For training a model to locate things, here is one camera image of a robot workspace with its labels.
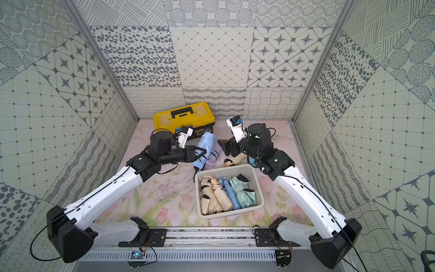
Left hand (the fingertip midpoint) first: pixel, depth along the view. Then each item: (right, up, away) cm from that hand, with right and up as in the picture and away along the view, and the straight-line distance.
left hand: (204, 147), depth 70 cm
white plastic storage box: (+9, -22, +12) cm, 27 cm away
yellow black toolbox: (-7, +16, +31) cm, 35 cm away
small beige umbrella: (+9, -25, +4) cm, 26 cm away
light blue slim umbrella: (+13, -26, +8) cm, 31 cm away
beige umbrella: (+2, -24, +2) cm, 24 cm away
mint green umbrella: (+19, -24, +7) cm, 31 cm away
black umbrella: (-7, -15, +25) cm, 30 cm away
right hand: (+9, +4, 0) cm, 10 cm away
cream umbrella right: (+18, -9, +26) cm, 33 cm away
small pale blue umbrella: (+1, +2, +2) cm, 3 cm away
